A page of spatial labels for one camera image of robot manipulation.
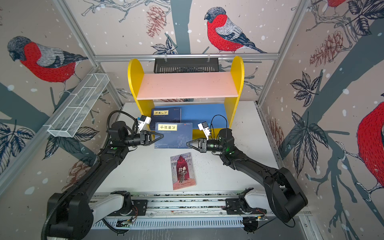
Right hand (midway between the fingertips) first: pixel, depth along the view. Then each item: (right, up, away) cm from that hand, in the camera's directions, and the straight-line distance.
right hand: (186, 147), depth 71 cm
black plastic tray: (-17, +48, +24) cm, 57 cm away
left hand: (-12, +5, -2) cm, 13 cm away
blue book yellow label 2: (-5, +6, +1) cm, 8 cm away
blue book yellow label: (-15, +16, +19) cm, 29 cm away
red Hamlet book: (-3, -17, +15) cm, 23 cm away
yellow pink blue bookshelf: (+17, +29, +55) cm, 64 cm away
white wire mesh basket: (-58, +18, +5) cm, 61 cm away
